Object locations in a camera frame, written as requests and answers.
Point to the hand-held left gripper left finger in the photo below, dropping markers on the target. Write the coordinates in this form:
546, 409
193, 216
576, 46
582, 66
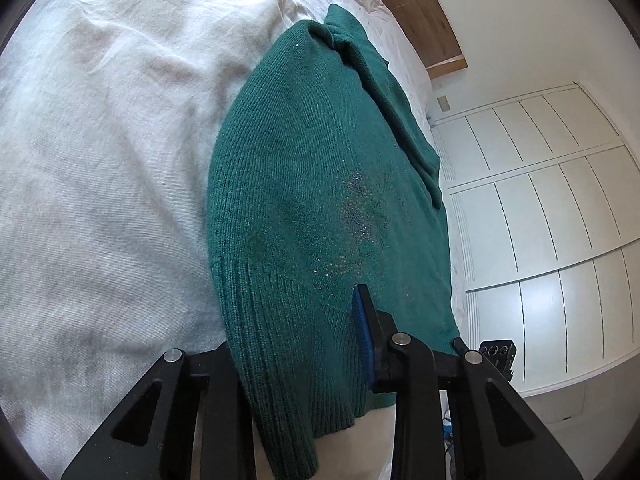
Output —
150, 430

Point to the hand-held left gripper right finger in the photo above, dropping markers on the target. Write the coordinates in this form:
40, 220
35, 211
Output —
361, 330

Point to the green knitted sweater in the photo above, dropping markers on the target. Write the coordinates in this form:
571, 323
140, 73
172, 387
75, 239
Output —
310, 185

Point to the white wardrobe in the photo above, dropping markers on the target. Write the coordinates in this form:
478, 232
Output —
545, 220

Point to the bed with white sheet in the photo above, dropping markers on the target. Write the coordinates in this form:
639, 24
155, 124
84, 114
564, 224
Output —
110, 135

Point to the wooden headboard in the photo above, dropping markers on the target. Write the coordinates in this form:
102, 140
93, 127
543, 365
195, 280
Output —
420, 15

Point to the beige wall switch plate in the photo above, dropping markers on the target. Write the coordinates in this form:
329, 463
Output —
443, 103

